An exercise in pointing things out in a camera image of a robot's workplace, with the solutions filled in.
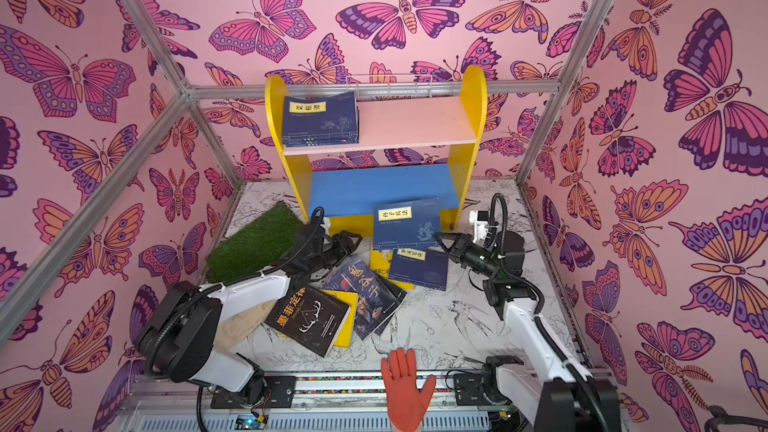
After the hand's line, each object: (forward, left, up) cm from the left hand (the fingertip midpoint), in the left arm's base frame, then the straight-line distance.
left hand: (362, 238), depth 87 cm
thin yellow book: (-24, +4, -12) cm, 27 cm away
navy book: (-1, -12, +8) cm, 15 cm away
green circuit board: (-43, +26, -16) cm, 52 cm away
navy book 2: (-3, -20, -13) cm, 23 cm away
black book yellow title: (-19, +15, -11) cm, 26 cm away
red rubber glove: (-39, -12, -14) cm, 43 cm away
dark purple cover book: (-14, -4, -10) cm, 18 cm away
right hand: (-5, -20, +10) cm, 23 cm away
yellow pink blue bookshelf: (+41, -15, -1) cm, 44 cm away
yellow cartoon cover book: (-2, -5, -12) cm, 13 cm away
